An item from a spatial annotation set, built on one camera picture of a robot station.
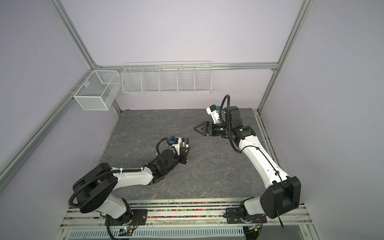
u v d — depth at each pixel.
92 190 0.44
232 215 0.73
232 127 0.59
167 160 0.64
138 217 0.74
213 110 0.68
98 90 0.99
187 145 0.83
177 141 0.75
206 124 0.64
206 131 0.64
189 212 0.76
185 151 0.81
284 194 0.40
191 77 1.05
